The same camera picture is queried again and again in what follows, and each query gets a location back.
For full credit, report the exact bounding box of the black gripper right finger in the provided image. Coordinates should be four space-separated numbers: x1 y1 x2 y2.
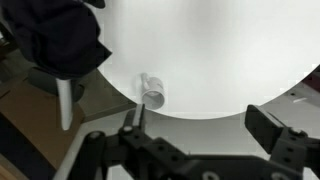
244 103 320 169

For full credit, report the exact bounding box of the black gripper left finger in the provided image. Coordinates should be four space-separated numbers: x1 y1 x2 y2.
117 102 188 164

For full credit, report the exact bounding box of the black t-shirt with white print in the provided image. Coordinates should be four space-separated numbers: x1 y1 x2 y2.
1 0 113 81

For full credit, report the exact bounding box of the grey mesh office chair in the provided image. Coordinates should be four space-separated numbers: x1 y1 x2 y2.
26 66 85 132

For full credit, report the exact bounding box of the white ceramic mug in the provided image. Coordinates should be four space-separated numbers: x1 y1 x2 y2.
138 72 167 111

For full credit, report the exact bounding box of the large flat cardboard box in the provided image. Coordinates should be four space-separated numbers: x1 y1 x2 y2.
0 79 86 172

